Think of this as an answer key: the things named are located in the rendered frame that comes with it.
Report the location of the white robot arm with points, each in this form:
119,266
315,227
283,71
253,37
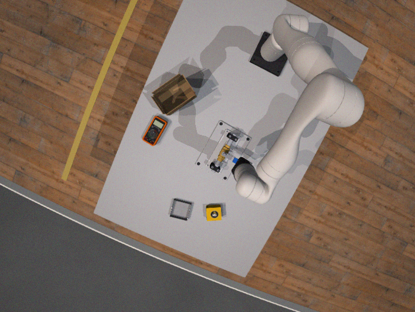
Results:
326,98

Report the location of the orange digital multimeter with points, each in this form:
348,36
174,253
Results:
154,130

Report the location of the brown cardboard box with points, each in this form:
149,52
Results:
173,95

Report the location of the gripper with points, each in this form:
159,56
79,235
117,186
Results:
240,164

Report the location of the yellow box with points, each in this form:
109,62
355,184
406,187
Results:
213,213

